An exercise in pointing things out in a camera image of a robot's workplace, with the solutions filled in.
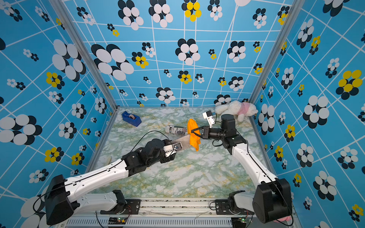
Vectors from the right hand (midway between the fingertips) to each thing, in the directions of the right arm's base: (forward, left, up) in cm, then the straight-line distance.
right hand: (194, 132), depth 73 cm
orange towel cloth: (-5, 0, 0) cm, 5 cm away
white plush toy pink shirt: (+33, -35, -17) cm, 51 cm away
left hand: (-3, +11, -6) cm, 13 cm away
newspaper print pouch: (+18, +14, -22) cm, 32 cm away
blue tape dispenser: (+25, +46, -19) cm, 56 cm away
